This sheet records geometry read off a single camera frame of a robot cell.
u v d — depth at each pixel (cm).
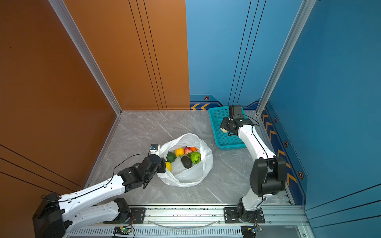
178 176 85
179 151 91
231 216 72
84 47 84
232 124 63
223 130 86
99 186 49
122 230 71
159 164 62
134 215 73
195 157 88
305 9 70
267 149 49
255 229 69
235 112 68
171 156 89
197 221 72
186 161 87
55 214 40
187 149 92
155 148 70
